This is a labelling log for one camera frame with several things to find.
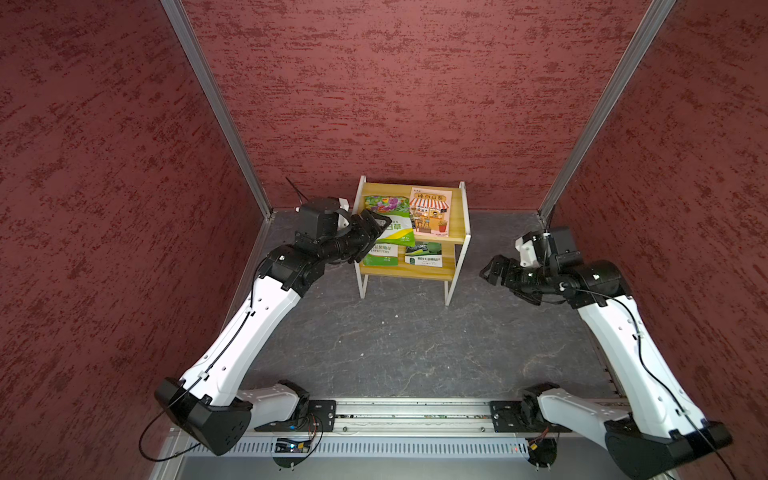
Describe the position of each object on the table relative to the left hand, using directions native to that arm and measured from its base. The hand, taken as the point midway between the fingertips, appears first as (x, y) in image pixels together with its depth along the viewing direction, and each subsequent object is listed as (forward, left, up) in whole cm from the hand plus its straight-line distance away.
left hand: (385, 235), depth 67 cm
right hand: (-7, -26, -10) cm, 29 cm away
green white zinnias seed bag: (+11, -3, -2) cm, 12 cm away
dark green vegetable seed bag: (+10, -12, -20) cm, 25 cm away
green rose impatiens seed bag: (+9, +1, -20) cm, 21 cm away
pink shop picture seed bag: (+11, -12, -3) cm, 16 cm away
